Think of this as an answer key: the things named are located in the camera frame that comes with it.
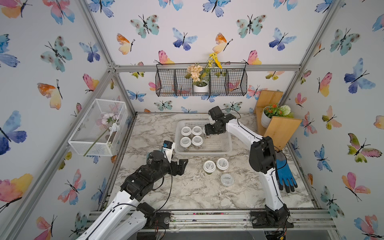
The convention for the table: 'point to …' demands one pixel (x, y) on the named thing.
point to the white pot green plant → (274, 110)
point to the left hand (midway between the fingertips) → (181, 157)
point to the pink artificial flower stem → (110, 120)
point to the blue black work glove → (284, 175)
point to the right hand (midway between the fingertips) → (210, 128)
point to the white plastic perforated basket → (221, 143)
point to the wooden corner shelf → (279, 129)
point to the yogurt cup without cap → (227, 180)
